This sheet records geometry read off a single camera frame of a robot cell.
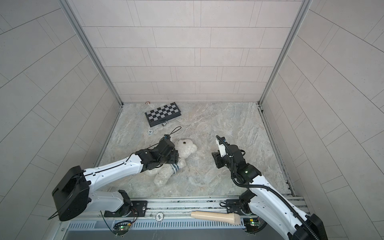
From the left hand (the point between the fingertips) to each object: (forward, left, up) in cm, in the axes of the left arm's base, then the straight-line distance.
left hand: (179, 154), depth 83 cm
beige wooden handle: (-29, -26, -1) cm, 39 cm away
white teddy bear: (+3, -3, +1) cm, 5 cm away
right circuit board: (-31, -36, -6) cm, 48 cm away
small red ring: (+48, +32, -8) cm, 58 cm away
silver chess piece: (+24, +13, -4) cm, 28 cm away
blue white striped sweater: (-8, +1, +1) cm, 8 cm away
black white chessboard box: (+32, +16, -3) cm, 35 cm away
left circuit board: (-33, +23, -3) cm, 40 cm away
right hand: (-1, -19, +4) cm, 19 cm away
